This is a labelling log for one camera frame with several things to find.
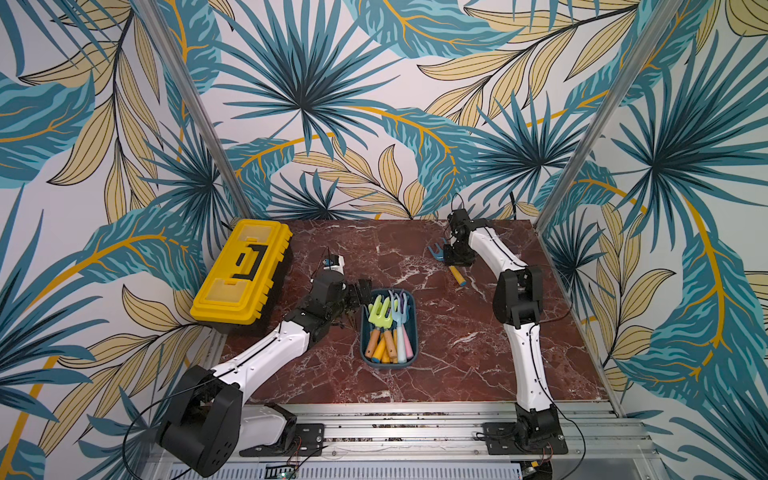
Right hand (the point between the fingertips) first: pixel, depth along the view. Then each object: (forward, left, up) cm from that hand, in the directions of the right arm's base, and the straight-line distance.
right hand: (454, 261), depth 106 cm
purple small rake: (-18, +20, +4) cm, 27 cm away
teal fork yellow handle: (-1, +6, +6) cm, 9 cm away
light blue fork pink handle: (-27, +19, +2) cm, 33 cm away
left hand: (-18, +33, +12) cm, 39 cm away
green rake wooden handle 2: (-24, +25, +3) cm, 35 cm away
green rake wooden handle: (-28, +28, +3) cm, 39 cm away
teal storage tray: (-25, +31, 0) cm, 40 cm away
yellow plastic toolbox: (-15, +64, +15) cm, 67 cm away
